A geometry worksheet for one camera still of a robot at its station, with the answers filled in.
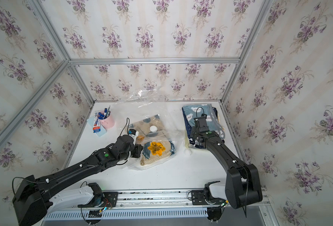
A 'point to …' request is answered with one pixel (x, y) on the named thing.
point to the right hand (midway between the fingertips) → (199, 130)
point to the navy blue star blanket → (188, 128)
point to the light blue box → (103, 133)
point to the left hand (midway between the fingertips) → (145, 148)
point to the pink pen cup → (106, 119)
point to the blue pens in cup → (107, 113)
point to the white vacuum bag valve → (153, 128)
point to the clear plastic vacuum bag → (144, 103)
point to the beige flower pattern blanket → (157, 141)
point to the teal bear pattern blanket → (193, 111)
